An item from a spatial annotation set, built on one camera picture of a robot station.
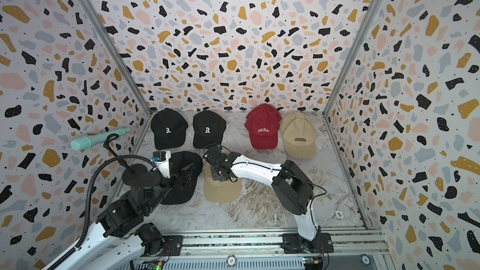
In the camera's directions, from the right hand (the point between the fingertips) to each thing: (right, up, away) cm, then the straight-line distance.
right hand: (221, 173), depth 88 cm
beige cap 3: (0, -9, 0) cm, 9 cm away
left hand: (-9, +7, -17) cm, 21 cm away
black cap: (-31, +22, +15) cm, 41 cm away
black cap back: (-10, +20, +17) cm, 28 cm away
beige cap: (+40, +29, +21) cm, 54 cm away
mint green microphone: (-43, +16, -24) cm, 52 cm away
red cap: (+21, +24, +17) cm, 36 cm away
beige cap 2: (+41, +15, +14) cm, 45 cm away
